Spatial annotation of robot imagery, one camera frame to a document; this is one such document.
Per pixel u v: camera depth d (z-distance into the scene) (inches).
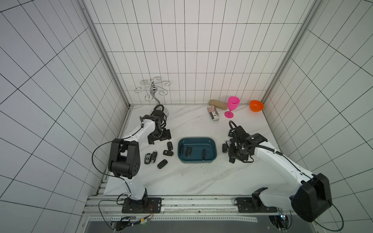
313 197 15.6
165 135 32.1
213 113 43.4
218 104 45.1
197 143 37.3
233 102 39.5
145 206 25.9
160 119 27.5
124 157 18.9
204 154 35.3
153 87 36.2
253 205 26.0
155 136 30.6
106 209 28.6
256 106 44.9
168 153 36.1
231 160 30.6
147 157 35.2
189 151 36.1
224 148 37.0
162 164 34.2
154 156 35.3
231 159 30.5
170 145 37.2
